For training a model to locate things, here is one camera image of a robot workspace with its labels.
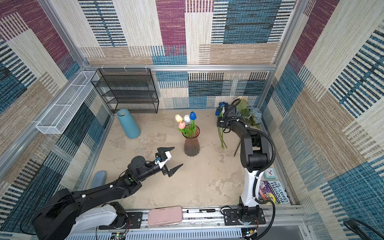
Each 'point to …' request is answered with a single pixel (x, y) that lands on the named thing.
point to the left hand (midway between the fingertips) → (177, 153)
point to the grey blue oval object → (99, 179)
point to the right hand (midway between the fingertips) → (221, 122)
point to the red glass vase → (191, 132)
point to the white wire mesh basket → (57, 120)
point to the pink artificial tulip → (187, 131)
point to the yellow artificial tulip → (178, 118)
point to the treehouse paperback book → (273, 190)
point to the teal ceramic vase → (129, 125)
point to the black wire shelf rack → (131, 89)
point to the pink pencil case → (164, 216)
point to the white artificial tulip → (186, 118)
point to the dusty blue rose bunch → (251, 116)
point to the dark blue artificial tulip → (193, 117)
